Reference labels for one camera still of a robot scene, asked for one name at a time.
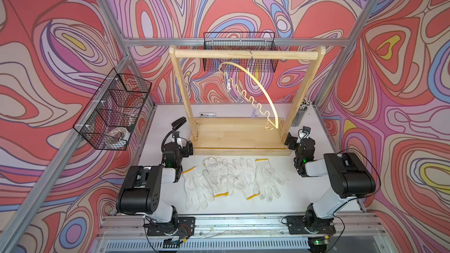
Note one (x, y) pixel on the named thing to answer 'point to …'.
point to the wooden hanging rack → (246, 137)
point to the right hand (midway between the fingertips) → (297, 137)
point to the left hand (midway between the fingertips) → (183, 141)
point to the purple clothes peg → (254, 115)
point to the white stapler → (206, 115)
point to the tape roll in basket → (118, 136)
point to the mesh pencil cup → (303, 108)
